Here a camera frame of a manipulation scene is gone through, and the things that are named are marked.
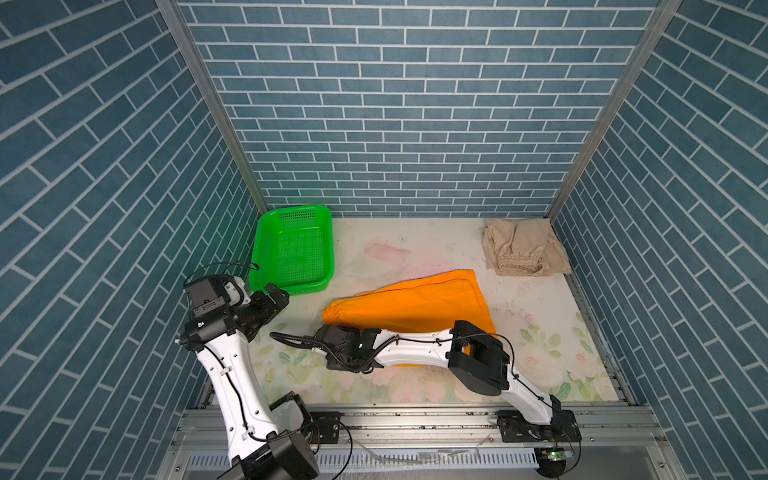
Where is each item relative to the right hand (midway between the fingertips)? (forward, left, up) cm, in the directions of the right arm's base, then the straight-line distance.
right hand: (333, 341), depth 86 cm
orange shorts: (+15, -29, 0) cm, 33 cm away
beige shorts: (+40, -63, 0) cm, 75 cm away
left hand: (+1, +11, +19) cm, 22 cm away
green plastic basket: (+35, +24, -2) cm, 42 cm away
